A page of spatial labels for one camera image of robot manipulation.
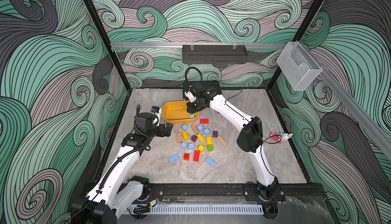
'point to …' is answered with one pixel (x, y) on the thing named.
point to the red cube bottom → (186, 157)
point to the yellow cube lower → (201, 148)
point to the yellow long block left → (186, 136)
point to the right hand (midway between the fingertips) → (188, 110)
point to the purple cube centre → (194, 138)
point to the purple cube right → (215, 134)
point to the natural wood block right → (223, 141)
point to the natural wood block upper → (195, 129)
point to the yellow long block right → (209, 140)
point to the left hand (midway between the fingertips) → (164, 122)
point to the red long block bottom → (196, 156)
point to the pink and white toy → (279, 138)
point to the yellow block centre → (200, 138)
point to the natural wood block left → (179, 137)
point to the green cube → (210, 147)
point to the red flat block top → (204, 121)
